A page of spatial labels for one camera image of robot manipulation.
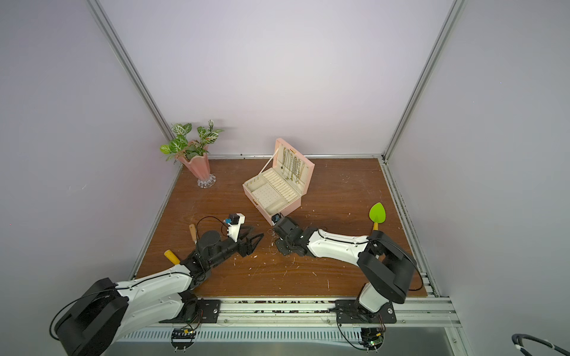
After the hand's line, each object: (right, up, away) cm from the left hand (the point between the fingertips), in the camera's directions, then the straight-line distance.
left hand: (259, 232), depth 80 cm
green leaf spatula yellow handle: (+51, +3, +18) cm, 54 cm away
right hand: (+9, -3, +7) cm, 12 cm away
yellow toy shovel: (-35, -11, +5) cm, 37 cm away
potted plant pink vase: (-31, +31, +15) cm, 46 cm away
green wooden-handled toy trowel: (-30, -3, +11) cm, 32 cm away
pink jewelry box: (+7, +15, +19) cm, 25 cm away
